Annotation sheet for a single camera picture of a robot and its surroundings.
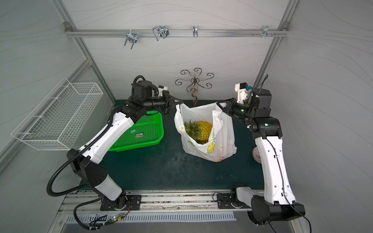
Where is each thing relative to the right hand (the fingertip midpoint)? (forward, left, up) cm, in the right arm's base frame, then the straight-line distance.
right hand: (217, 102), depth 63 cm
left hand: (+2, +15, -1) cm, 15 cm away
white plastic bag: (-9, -4, -21) cm, 23 cm away
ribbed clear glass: (-6, -28, -40) cm, 49 cm away
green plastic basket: (+9, +44, -40) cm, 60 cm away
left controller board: (-41, +46, -39) cm, 73 cm away
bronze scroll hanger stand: (+20, +12, -9) cm, 26 cm away
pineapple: (-4, +7, -18) cm, 20 cm away
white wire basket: (-8, +76, -8) cm, 77 cm away
